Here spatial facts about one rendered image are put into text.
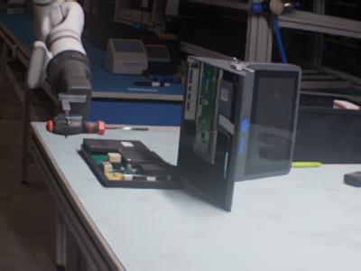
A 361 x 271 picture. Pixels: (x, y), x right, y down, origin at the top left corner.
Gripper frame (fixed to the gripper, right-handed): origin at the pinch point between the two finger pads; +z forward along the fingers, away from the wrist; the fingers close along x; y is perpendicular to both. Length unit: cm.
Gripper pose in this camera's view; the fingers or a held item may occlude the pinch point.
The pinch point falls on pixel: (67, 130)
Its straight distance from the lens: 123.4
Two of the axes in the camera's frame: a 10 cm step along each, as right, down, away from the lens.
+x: -2.3, 7.9, 5.7
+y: 9.4, 0.3, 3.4
